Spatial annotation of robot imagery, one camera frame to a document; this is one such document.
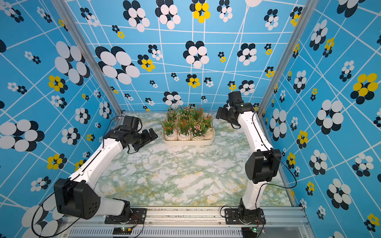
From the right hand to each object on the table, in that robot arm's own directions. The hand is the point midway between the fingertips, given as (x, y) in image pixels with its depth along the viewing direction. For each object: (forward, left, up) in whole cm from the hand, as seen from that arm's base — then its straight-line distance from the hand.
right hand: (227, 116), depth 87 cm
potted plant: (+8, +35, -8) cm, 37 cm away
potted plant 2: (+11, +27, -8) cm, 30 cm away
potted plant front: (-1, +11, -10) cm, 15 cm away
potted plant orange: (+12, +17, -9) cm, 22 cm away
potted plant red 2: (-1, +27, -9) cm, 28 cm away
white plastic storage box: (-2, +10, -20) cm, 22 cm away
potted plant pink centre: (-4, +17, -7) cm, 19 cm away
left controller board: (-54, +55, -24) cm, 81 cm away
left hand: (-13, +42, -4) cm, 44 cm away
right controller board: (-54, -8, -24) cm, 60 cm away
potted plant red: (-1, +36, -15) cm, 39 cm away
